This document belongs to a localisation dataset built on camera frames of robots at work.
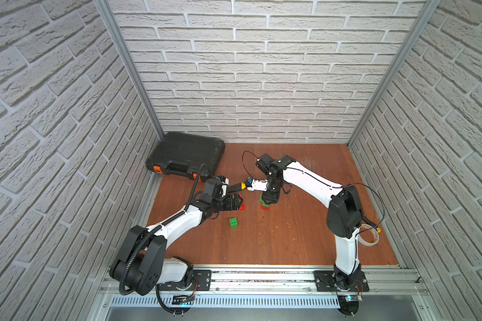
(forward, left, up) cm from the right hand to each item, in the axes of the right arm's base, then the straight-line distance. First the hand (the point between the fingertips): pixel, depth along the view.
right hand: (272, 194), depth 88 cm
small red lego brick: (-3, +3, -7) cm, 8 cm away
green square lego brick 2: (-5, +6, +5) cm, 9 cm away
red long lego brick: (0, +14, -10) cm, 17 cm away
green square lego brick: (-10, +18, -5) cm, 21 cm away
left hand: (-1, +16, 0) cm, 16 cm away
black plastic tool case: (+27, +44, 0) cm, 52 cm away
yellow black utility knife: (+10, +16, -8) cm, 20 cm away
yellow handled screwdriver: (-14, -44, -8) cm, 47 cm away
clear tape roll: (-16, -43, -8) cm, 47 cm away
